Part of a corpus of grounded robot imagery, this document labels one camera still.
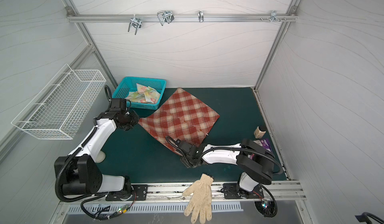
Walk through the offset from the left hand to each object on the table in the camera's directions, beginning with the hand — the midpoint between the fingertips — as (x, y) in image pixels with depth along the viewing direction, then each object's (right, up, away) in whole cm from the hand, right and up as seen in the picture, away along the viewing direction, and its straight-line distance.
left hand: (140, 116), depth 87 cm
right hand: (+29, -20, 0) cm, 35 cm away
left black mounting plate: (+5, -37, -13) cm, 39 cm away
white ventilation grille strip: (+11, -42, -16) cm, 46 cm away
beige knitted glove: (+34, -41, -16) cm, 56 cm away
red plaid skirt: (+23, -2, +15) cm, 27 cm away
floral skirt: (-4, +14, +18) cm, 23 cm away
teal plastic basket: (-21, +23, +30) cm, 43 cm away
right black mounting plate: (+49, -33, -18) cm, 62 cm away
